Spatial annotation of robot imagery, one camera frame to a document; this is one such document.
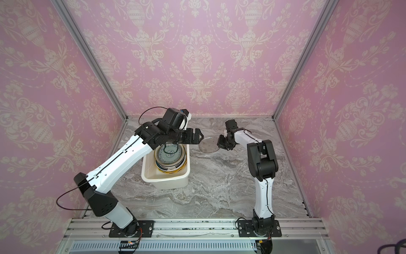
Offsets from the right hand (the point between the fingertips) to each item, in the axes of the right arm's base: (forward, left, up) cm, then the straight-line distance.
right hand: (219, 144), depth 102 cm
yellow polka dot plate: (-18, +28, +1) cm, 33 cm away
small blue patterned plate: (-8, +30, +3) cm, 31 cm away
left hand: (-15, +13, +27) cm, 33 cm away
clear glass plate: (+1, +7, -1) cm, 7 cm away
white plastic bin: (-28, +34, +15) cm, 46 cm away
